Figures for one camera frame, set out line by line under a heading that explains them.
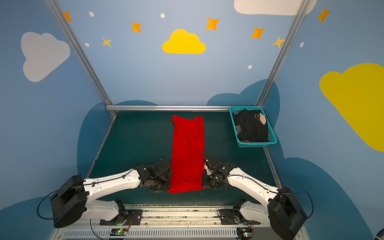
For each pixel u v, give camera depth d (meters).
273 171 0.96
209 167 0.68
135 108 1.32
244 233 0.71
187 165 0.93
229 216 0.75
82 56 0.86
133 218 0.74
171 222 0.74
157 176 0.65
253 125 0.99
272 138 0.98
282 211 0.41
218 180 0.59
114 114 1.23
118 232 0.71
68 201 0.41
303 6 0.69
